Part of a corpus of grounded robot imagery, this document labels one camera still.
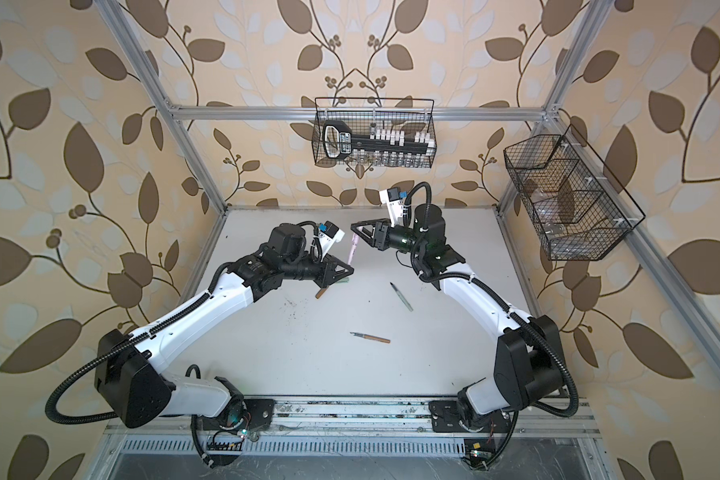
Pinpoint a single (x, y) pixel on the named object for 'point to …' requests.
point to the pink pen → (355, 239)
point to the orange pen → (361, 335)
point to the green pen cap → (344, 280)
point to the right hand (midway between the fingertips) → (356, 229)
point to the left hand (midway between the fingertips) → (353, 267)
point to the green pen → (401, 296)
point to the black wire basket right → (579, 211)
